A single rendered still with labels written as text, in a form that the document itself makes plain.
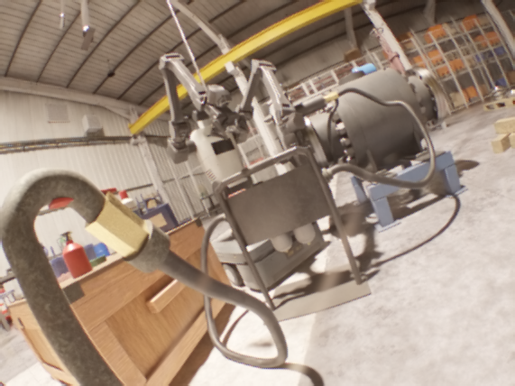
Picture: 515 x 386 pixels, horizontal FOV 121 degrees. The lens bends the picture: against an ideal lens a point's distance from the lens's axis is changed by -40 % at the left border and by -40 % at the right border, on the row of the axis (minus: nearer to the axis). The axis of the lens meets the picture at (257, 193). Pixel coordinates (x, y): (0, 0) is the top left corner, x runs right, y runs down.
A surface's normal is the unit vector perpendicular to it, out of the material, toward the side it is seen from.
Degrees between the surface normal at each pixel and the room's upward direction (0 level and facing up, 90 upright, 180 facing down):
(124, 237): 109
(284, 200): 90
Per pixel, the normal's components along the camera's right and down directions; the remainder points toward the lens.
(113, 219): 0.80, 0.02
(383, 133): -0.04, 0.52
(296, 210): -0.23, 0.14
